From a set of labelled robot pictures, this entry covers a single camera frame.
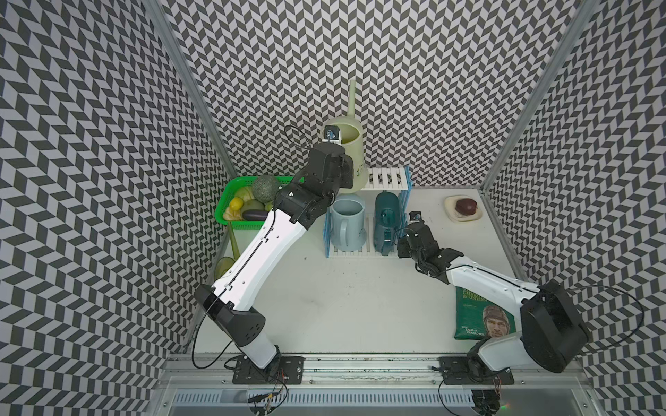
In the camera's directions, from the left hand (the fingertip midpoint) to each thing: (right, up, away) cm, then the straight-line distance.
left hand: (338, 162), depth 69 cm
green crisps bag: (+43, -47, +11) cm, 64 cm away
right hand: (+22, -24, +20) cm, 38 cm away
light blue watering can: (+3, -14, +14) cm, 20 cm away
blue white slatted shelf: (+17, -2, +16) cm, 24 cm away
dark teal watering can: (+15, -17, +15) cm, 27 cm away
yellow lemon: (-41, -10, +32) cm, 53 cm away
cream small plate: (+47, -12, +43) cm, 65 cm away
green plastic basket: (-49, -5, +39) cm, 63 cm away
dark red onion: (+51, -11, +37) cm, 64 cm away
